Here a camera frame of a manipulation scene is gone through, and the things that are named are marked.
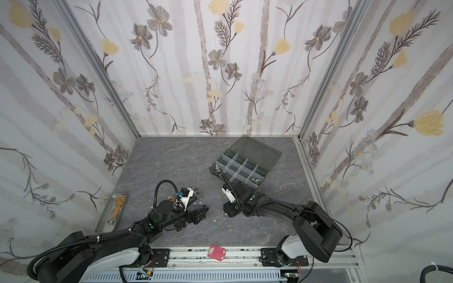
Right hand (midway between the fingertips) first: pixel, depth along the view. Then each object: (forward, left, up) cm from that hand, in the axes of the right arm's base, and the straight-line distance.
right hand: (228, 205), depth 85 cm
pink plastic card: (-21, +5, -2) cm, 21 cm away
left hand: (-1, +12, +5) cm, 13 cm away
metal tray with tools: (-6, +58, -5) cm, 59 cm away
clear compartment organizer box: (+27, -10, -1) cm, 29 cm away
